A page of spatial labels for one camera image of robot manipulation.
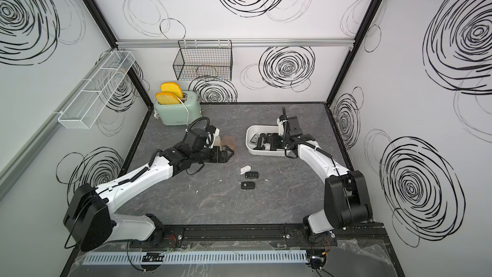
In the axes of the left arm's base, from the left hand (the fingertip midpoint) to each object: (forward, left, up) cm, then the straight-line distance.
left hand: (227, 153), depth 81 cm
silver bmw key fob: (+17, -13, -13) cm, 25 cm away
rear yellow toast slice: (+35, +32, +5) cm, 48 cm away
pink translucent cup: (+14, 0, -11) cm, 18 cm away
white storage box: (+22, -12, -12) cm, 28 cm away
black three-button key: (-3, -11, -14) cm, 18 cm away
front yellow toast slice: (+28, +33, +4) cm, 43 cm away
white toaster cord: (+30, +44, -12) cm, 55 cm away
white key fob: (0, -8, -15) cm, 17 cm away
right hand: (+9, -21, -3) cm, 23 cm away
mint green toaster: (+25, +23, -3) cm, 34 cm away
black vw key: (-8, -9, -15) cm, 19 cm away
